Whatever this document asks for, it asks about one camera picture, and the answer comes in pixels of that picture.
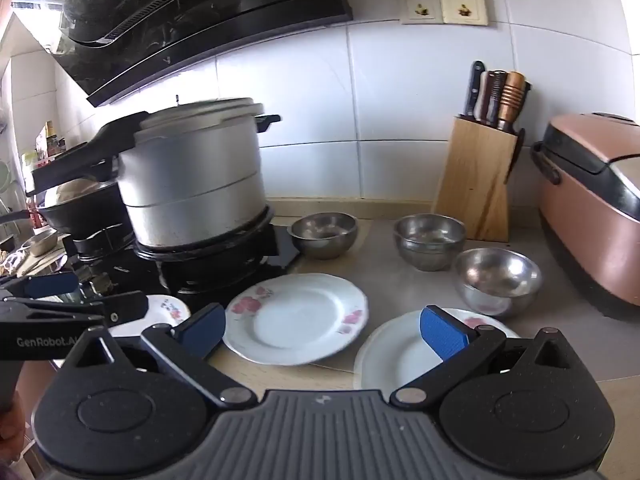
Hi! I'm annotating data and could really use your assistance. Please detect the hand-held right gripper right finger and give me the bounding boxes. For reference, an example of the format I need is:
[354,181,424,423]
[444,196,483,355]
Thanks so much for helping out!
[390,305,586,407]

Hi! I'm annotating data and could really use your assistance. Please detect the condiment bottles on shelf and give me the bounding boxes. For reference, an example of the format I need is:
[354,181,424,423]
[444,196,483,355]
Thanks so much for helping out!
[27,120,67,162]

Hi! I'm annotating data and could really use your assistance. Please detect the black wok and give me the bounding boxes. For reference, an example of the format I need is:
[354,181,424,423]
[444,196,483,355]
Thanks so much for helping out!
[0,178,132,237]

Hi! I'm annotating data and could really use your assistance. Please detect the aluminium pressure cooker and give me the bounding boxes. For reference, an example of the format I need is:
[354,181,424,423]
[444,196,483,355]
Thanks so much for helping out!
[32,96,282,251]

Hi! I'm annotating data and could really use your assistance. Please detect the reddish brown handled knife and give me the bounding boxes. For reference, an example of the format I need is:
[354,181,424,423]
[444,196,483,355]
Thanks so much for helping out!
[474,71,495,123]

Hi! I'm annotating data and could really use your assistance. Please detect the black handled knife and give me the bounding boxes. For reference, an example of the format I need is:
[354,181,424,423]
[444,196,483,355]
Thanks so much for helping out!
[462,61,487,120]

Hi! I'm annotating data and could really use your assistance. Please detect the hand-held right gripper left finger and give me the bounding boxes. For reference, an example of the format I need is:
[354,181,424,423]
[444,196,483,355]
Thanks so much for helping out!
[62,303,258,408]

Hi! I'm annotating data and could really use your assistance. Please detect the dark ridged handled knife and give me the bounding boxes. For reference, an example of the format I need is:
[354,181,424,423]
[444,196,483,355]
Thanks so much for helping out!
[486,70,508,128]

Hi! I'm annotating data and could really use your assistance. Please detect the small white floral plate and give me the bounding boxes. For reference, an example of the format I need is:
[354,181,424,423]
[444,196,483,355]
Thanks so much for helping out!
[107,294,192,338]

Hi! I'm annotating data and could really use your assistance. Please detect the cream wall socket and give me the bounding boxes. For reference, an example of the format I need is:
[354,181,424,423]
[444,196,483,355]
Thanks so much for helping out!
[398,0,442,25]
[442,0,488,26]

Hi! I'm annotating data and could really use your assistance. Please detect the small metal tray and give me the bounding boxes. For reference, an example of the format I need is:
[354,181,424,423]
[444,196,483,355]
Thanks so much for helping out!
[21,230,59,257]

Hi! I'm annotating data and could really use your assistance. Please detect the stainless steel bowl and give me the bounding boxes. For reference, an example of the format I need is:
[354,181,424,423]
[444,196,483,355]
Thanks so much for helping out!
[454,248,543,317]
[287,212,359,260]
[393,214,467,271]

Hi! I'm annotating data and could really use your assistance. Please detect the pink rice cooker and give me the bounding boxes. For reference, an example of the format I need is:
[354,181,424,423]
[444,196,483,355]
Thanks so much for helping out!
[531,112,640,320]

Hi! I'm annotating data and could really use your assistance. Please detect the black range hood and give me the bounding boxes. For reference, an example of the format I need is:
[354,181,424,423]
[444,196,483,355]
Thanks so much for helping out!
[12,0,353,107]

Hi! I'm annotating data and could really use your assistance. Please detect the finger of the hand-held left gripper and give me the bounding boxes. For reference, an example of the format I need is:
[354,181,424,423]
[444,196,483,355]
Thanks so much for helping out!
[0,272,79,302]
[0,291,150,328]

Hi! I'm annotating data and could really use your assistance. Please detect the wooden knife block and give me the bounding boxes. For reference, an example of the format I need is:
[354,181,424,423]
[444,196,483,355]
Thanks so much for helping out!
[432,116,518,242]

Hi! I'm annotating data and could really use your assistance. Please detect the black handled scissors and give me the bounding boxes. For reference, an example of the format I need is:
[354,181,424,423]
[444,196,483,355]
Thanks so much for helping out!
[504,127,527,184]

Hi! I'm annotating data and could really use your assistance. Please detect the black glass gas stove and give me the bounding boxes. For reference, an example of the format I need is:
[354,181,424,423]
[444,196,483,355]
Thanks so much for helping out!
[50,220,303,313]

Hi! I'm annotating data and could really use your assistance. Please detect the person's left hand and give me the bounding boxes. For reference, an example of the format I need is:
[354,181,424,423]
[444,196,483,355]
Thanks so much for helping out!
[0,392,26,461]

